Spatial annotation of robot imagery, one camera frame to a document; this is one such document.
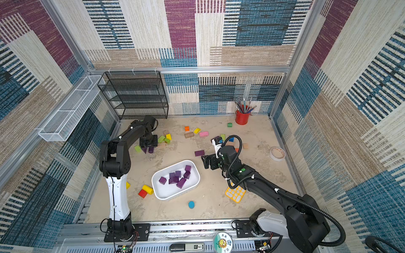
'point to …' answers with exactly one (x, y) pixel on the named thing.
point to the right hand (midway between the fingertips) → (211, 156)
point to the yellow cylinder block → (149, 190)
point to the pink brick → (204, 134)
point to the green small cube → (230, 125)
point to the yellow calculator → (235, 194)
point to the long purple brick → (181, 183)
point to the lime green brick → (160, 139)
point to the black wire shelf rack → (135, 95)
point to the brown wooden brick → (189, 134)
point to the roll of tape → (278, 154)
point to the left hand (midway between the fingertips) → (153, 145)
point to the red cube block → (143, 193)
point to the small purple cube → (162, 180)
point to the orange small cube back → (186, 128)
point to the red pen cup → (241, 118)
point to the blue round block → (191, 204)
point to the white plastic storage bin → (172, 179)
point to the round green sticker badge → (222, 243)
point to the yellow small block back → (196, 130)
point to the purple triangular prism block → (144, 149)
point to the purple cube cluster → (187, 167)
